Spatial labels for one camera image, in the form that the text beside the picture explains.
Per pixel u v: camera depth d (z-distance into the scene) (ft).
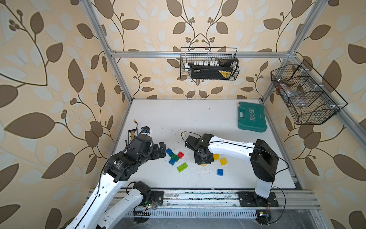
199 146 2.00
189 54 2.99
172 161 2.83
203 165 2.65
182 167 2.77
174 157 2.92
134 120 3.54
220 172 2.70
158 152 1.96
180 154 2.93
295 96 2.28
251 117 3.35
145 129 2.01
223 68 2.75
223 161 2.83
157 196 2.48
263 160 1.52
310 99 2.40
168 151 2.98
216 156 2.85
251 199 2.40
